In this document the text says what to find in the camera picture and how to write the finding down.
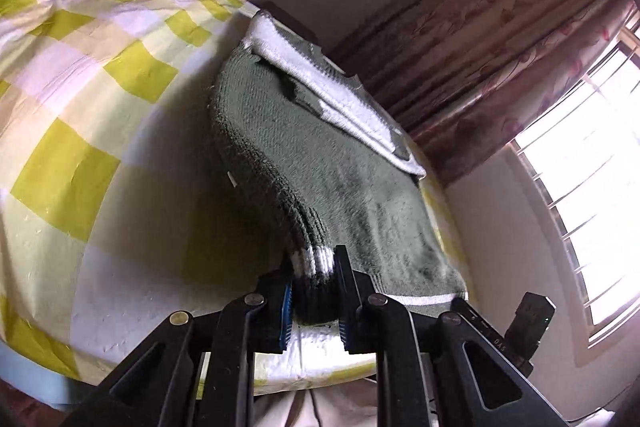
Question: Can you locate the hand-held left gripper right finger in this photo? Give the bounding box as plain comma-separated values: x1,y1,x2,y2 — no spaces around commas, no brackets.
334,245,571,427

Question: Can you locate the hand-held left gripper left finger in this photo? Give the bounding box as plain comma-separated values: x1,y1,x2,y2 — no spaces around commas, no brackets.
65,269,296,427

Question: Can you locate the green knit sweater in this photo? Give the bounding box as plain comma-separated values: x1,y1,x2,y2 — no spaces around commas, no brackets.
209,9,469,325

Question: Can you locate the beige cloth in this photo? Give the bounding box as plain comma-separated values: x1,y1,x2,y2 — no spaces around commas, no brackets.
252,374,383,427

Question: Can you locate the barred window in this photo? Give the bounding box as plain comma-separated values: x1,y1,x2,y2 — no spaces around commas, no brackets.
510,7,640,348

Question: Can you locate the light blue sheet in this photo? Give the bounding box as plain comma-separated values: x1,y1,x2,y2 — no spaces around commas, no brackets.
20,377,108,413

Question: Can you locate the yellow checkered bed sheet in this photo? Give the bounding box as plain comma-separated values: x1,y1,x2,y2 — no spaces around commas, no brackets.
0,0,471,408

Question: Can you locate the dark wooden nightstand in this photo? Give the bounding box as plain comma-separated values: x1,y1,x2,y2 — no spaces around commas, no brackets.
252,0,328,55

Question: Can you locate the pink floral curtain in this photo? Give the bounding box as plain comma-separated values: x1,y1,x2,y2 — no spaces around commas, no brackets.
327,0,636,188

